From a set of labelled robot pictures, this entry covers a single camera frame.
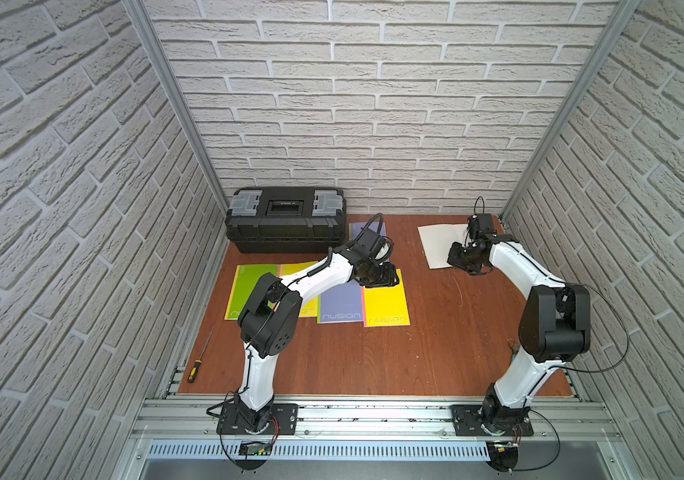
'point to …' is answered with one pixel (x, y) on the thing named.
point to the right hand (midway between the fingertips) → (455, 260)
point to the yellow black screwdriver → (192, 376)
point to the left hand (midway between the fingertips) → (399, 279)
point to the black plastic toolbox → (278, 220)
